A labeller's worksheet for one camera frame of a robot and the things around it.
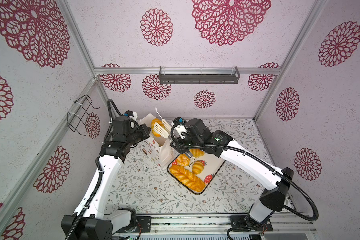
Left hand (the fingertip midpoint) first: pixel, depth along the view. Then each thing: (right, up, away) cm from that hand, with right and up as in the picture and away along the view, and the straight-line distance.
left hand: (150, 131), depth 74 cm
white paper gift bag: (+4, -9, 0) cm, 10 cm away
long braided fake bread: (+19, -27, +11) cm, 35 cm away
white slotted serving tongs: (+8, 0, -6) cm, 10 cm away
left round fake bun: (+17, -18, +18) cm, 30 cm away
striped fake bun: (+25, -22, +15) cm, 37 cm away
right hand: (+12, -4, -4) cm, 13 cm away
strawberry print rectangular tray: (+32, -22, +20) cm, 44 cm away
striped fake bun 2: (+3, +5, -2) cm, 7 cm away
